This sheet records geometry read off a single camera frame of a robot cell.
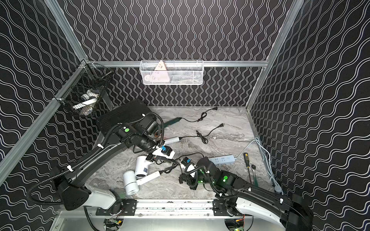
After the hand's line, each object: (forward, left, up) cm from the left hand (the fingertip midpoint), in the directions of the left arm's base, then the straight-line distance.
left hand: (170, 154), depth 66 cm
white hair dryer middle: (+2, +19, -20) cm, 28 cm away
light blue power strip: (+10, -30, -22) cm, 38 cm away
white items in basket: (+24, +47, +8) cm, 53 cm away
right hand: (-5, -5, -13) cm, 15 cm away
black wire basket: (+38, +61, +1) cm, 72 cm away
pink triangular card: (+47, +12, +11) cm, 50 cm away
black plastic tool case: (+42, +42, -20) cm, 63 cm away
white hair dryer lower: (-8, +21, -21) cm, 31 cm away
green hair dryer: (+39, +5, -24) cm, 46 cm away
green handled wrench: (0, -48, -25) cm, 54 cm away
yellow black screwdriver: (+13, -45, -22) cm, 52 cm away
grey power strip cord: (+20, -61, -29) cm, 70 cm away
